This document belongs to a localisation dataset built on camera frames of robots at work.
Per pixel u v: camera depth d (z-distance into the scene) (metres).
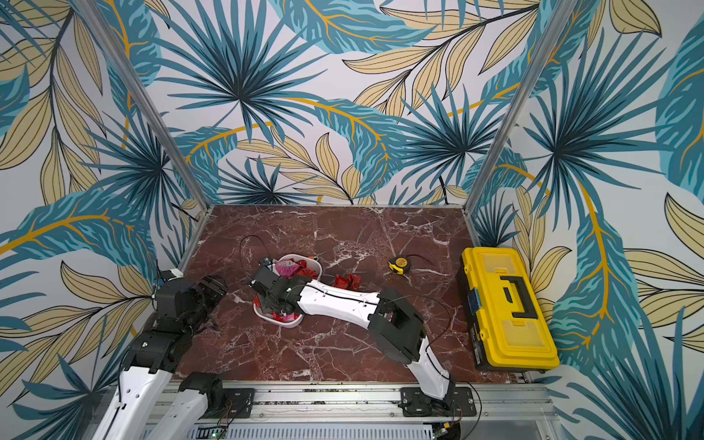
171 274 0.64
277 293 0.62
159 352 0.48
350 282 0.94
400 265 0.98
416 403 0.73
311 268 0.95
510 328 0.71
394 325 0.48
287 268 0.92
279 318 0.86
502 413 0.76
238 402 0.75
